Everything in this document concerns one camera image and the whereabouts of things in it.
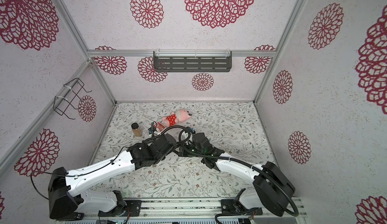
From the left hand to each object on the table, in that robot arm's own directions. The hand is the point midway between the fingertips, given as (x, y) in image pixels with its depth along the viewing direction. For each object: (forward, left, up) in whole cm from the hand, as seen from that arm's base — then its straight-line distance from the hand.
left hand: (173, 145), depth 77 cm
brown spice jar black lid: (+17, +26, -11) cm, 33 cm away
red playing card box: (+23, +13, -16) cm, 31 cm away
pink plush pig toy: (+29, -2, -10) cm, 31 cm away
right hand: (-2, +1, +2) cm, 3 cm away
